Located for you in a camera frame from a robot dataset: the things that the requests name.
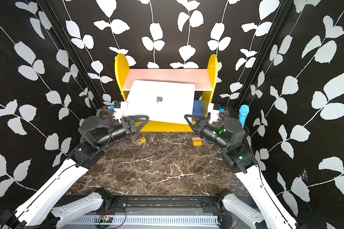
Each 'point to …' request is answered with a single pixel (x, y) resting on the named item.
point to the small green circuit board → (104, 219)
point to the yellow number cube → (143, 140)
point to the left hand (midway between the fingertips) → (147, 118)
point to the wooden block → (197, 139)
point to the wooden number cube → (139, 141)
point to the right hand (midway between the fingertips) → (182, 116)
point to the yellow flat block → (197, 143)
